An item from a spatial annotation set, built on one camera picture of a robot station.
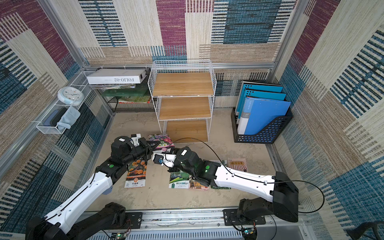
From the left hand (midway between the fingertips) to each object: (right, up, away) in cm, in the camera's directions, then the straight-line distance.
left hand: (160, 140), depth 74 cm
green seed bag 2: (+8, -24, +13) cm, 28 cm away
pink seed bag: (+20, -26, +9) cm, 34 cm away
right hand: (+3, -4, -5) cm, 7 cm away
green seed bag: (+31, -27, +9) cm, 42 cm away
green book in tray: (-20, +29, +25) cm, 43 cm away
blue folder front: (+52, +14, +15) cm, 56 cm away
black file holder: (+61, +2, +19) cm, 64 cm away
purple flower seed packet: (+1, 0, +5) cm, 5 cm away
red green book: (-22, +24, +26) cm, 42 cm away
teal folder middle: (+56, +25, +15) cm, 63 cm away
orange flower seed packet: (-17, -21, +15) cm, 31 cm away
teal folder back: (+58, +30, +18) cm, 68 cm away
